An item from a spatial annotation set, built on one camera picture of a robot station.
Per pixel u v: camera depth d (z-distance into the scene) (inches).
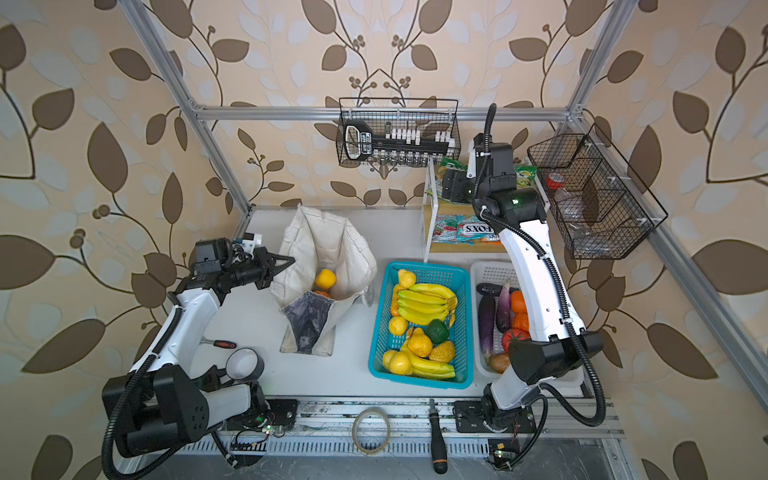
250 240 30.0
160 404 15.9
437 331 32.4
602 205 28.7
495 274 36.9
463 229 34.4
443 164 33.4
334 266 40.1
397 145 32.7
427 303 35.2
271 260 29.1
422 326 34.2
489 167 20.0
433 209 29.1
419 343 31.7
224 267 25.5
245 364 32.5
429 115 35.9
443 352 31.7
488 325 33.6
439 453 26.7
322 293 36.5
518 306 35.2
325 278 36.7
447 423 29.1
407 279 35.5
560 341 16.0
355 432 27.3
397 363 29.4
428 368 30.3
